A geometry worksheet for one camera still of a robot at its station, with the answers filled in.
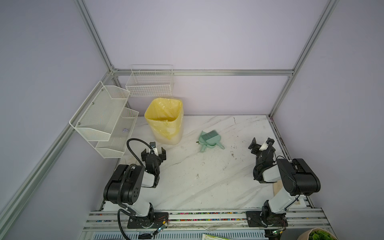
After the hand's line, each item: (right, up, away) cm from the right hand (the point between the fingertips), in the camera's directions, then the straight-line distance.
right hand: (261, 139), depth 90 cm
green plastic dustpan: (-35, -3, +12) cm, 37 cm away
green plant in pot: (+11, -38, -28) cm, 49 cm away
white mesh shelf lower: (-82, -3, -14) cm, 83 cm away
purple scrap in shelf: (-85, +6, +2) cm, 85 cm away
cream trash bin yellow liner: (-62, +15, +14) cm, 65 cm away
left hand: (-67, -6, +2) cm, 68 cm away
